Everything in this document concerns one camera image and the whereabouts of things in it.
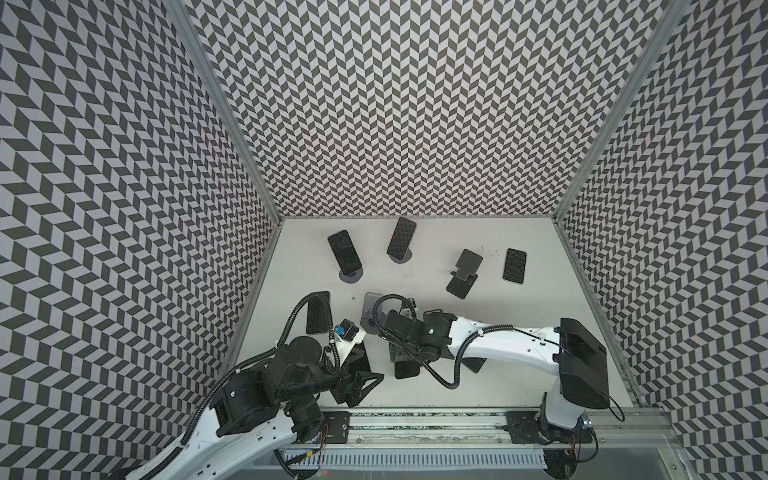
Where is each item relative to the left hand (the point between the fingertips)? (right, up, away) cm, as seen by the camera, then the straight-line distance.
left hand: (369, 371), depth 64 cm
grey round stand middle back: (+9, +23, +36) cm, 44 cm away
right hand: (+8, -1, +14) cm, 16 cm away
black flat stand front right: (+28, -6, +20) cm, 35 cm away
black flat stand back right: (+28, +21, +30) cm, 46 cm away
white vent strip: (+11, -23, +6) cm, 26 cm away
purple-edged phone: (-11, +25, +32) cm, 42 cm away
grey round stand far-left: (-10, +16, +35) cm, 40 cm away
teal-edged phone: (+7, +29, +38) cm, 49 cm away
